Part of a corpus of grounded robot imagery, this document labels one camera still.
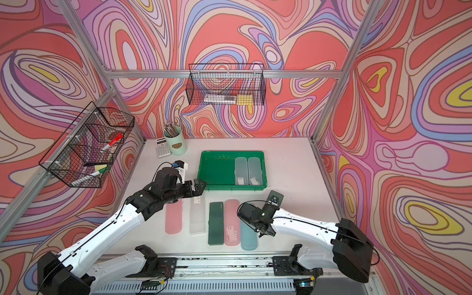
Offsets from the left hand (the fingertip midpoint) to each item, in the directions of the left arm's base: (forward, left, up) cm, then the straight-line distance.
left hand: (200, 184), depth 77 cm
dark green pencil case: (-13, -6, -18) cm, 23 cm away
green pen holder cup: (+33, +19, -9) cm, 39 cm away
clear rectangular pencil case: (-5, +4, -21) cm, 21 cm away
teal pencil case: (-15, -21, -20) cm, 33 cm away
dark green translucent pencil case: (-7, -31, 0) cm, 32 cm away
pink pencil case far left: (-10, +14, -19) cm, 26 cm away
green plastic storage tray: (+20, -13, -17) cm, 29 cm away
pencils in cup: (+37, +22, -2) cm, 43 cm away
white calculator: (+37, +31, -17) cm, 51 cm away
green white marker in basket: (+2, +40, +8) cm, 41 cm away
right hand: (-12, -28, -15) cm, 34 cm away
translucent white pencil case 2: (+16, -26, -17) cm, 35 cm away
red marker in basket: (+14, +37, +12) cm, 42 cm away
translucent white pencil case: (+19, -18, -17) cm, 31 cm away
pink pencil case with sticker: (-9, -13, -20) cm, 25 cm away
